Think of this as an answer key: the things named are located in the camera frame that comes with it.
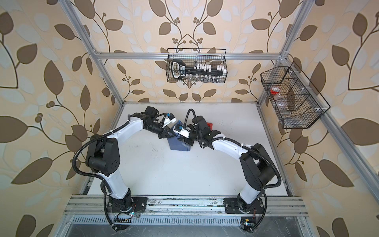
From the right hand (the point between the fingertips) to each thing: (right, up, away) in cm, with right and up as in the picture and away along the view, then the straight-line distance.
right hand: (180, 134), depth 86 cm
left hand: (-5, 0, +1) cm, 5 cm away
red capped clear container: (+53, +25, -5) cm, 59 cm away
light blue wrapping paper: (-3, -6, +2) cm, 7 cm away
